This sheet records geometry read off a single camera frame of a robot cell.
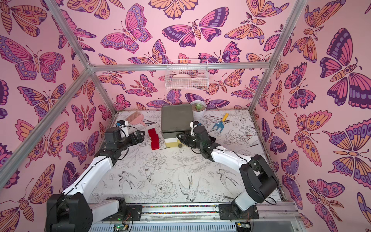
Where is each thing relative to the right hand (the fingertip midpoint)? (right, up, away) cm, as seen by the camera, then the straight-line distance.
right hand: (174, 138), depth 82 cm
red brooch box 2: (-17, -2, +22) cm, 28 cm away
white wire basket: (+9, +40, +13) cm, 44 cm away
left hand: (-20, +3, +4) cm, 21 cm away
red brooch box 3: (-15, -6, +19) cm, 25 cm away
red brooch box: (-19, +2, +24) cm, 31 cm away
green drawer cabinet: (+1, +11, +5) cm, 12 cm away
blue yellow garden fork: (+33, +8, +31) cm, 46 cm away
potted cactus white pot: (+16, +20, +25) cm, 36 cm away
